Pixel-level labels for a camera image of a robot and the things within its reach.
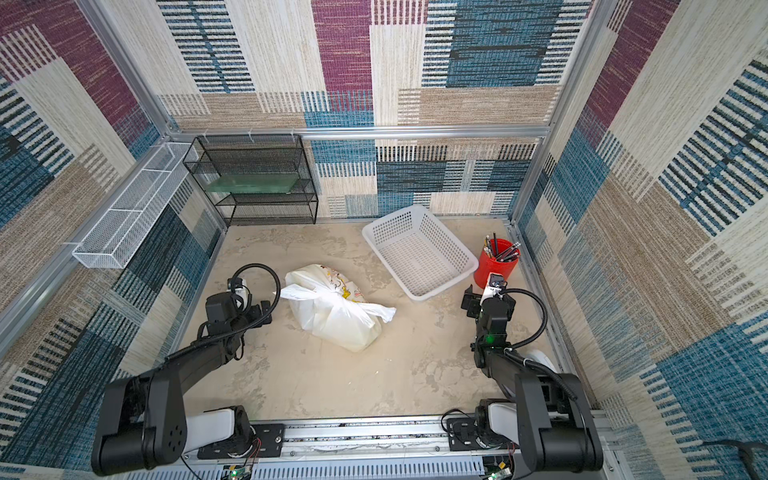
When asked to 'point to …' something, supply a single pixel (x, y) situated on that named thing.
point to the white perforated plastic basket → (421, 254)
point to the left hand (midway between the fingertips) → (253, 304)
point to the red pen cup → (484, 264)
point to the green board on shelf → (280, 183)
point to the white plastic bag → (327, 305)
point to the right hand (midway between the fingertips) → (489, 293)
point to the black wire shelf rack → (257, 154)
